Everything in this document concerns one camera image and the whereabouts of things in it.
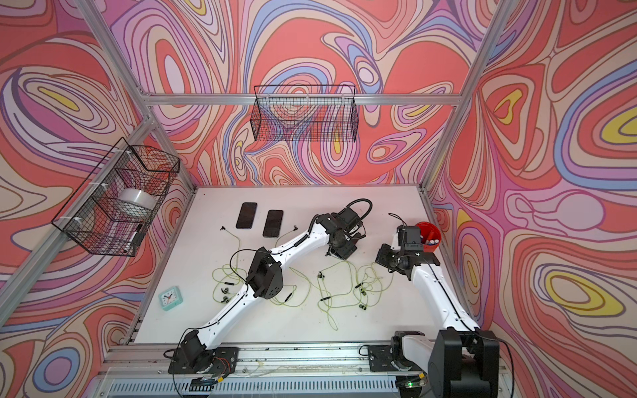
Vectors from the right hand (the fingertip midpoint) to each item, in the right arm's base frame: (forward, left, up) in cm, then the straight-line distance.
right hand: (381, 262), depth 85 cm
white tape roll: (+12, +75, +25) cm, 80 cm away
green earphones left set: (0, +56, -8) cm, 56 cm away
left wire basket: (+10, +85, +21) cm, 88 cm away
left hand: (+11, +10, -8) cm, 17 cm away
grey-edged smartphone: (+28, +53, -6) cm, 61 cm away
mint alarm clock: (-8, +73, -6) cm, 74 cm away
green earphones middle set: (-7, +32, -8) cm, 34 cm away
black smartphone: (+23, +41, -6) cm, 47 cm away
